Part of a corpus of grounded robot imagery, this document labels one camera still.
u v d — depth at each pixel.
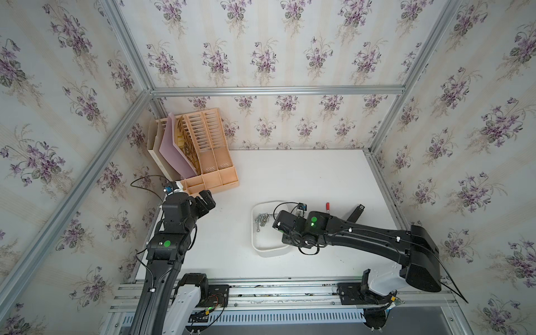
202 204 0.63
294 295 0.75
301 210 0.70
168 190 0.60
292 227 0.57
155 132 0.86
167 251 0.46
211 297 0.73
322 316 0.70
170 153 0.82
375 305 0.71
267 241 0.82
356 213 0.95
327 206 0.96
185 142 0.99
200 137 1.12
